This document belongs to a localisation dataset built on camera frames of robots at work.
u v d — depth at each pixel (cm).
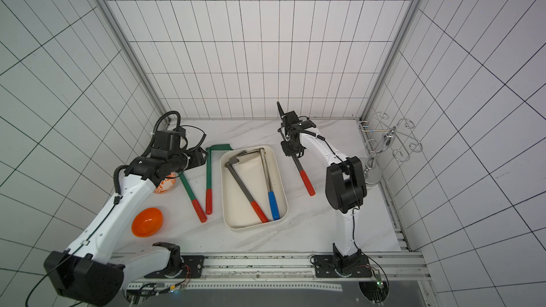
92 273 36
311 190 83
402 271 73
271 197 85
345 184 51
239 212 86
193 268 73
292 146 80
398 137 74
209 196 88
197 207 85
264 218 83
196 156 67
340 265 65
